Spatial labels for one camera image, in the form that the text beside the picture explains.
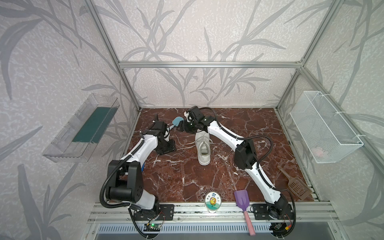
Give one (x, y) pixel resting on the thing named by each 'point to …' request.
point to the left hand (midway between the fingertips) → (174, 145)
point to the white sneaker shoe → (203, 147)
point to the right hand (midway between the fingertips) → (180, 124)
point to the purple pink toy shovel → (242, 201)
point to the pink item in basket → (318, 153)
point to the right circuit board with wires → (282, 227)
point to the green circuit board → (152, 227)
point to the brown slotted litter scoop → (297, 186)
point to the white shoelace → (200, 139)
